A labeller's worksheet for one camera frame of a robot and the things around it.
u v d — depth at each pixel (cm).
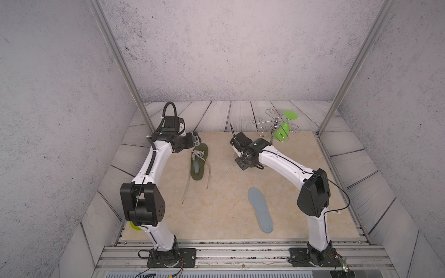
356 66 87
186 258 73
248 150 63
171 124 67
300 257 73
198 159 101
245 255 74
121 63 86
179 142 76
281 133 83
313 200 49
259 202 89
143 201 46
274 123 86
